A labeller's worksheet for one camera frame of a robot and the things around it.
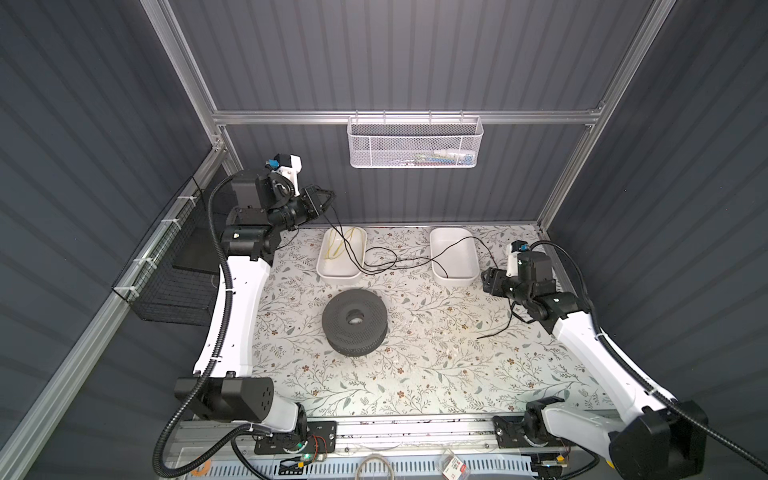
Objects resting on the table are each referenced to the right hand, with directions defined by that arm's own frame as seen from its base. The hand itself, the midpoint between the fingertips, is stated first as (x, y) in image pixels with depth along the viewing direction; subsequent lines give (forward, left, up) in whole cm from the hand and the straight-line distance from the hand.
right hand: (497, 276), depth 82 cm
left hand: (+5, +41, +26) cm, 49 cm away
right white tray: (+19, +4, -18) cm, 27 cm away
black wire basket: (-11, +82, +12) cm, 84 cm away
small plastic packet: (-42, +16, -17) cm, 48 cm away
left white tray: (+18, +51, -17) cm, 57 cm away
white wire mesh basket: (+68, +20, +2) cm, 71 cm away
